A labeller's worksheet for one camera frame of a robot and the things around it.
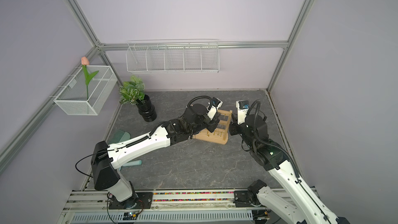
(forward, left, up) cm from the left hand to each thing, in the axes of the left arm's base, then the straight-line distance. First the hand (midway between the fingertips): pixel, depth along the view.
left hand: (220, 115), depth 71 cm
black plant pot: (+20, +42, -18) cm, 50 cm away
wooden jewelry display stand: (+4, -3, -29) cm, 29 cm away
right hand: (-1, -6, +3) cm, 6 cm away
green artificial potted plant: (+21, +46, -2) cm, 50 cm away
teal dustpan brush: (+9, +60, -29) cm, 67 cm away
